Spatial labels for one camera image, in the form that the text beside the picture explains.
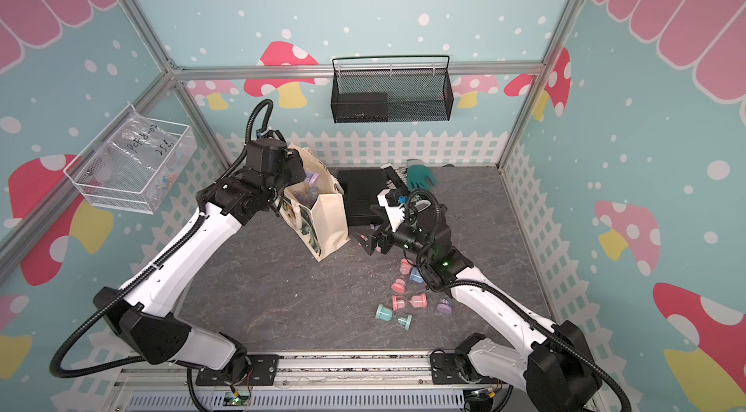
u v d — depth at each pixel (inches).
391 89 38.8
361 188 44.2
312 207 30.4
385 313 31.9
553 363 15.5
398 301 32.6
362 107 34.5
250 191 20.9
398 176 45.8
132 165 29.1
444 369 29.2
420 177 45.6
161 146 29.8
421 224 22.1
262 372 29.1
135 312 15.7
